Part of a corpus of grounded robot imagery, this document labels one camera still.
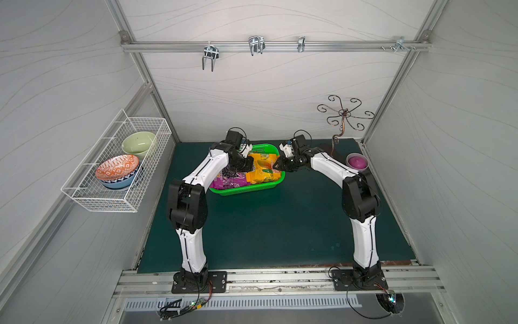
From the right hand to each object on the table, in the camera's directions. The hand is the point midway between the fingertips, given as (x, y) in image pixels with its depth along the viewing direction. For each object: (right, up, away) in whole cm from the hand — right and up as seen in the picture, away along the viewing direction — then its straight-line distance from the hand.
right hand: (275, 165), depth 97 cm
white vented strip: (-13, -48, -26) cm, 56 cm away
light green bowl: (-52, +9, -23) cm, 58 cm away
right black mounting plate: (+24, -42, -23) cm, 54 cm away
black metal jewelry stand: (+30, +23, -8) cm, 39 cm away
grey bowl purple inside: (+44, +2, +7) cm, 44 cm away
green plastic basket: (-6, +9, +11) cm, 15 cm away
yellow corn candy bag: (-6, -2, -4) cm, 7 cm away
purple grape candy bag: (-19, -7, -6) cm, 21 cm away
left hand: (-11, -1, -6) cm, 12 cm away
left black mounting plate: (-23, -42, -23) cm, 53 cm away
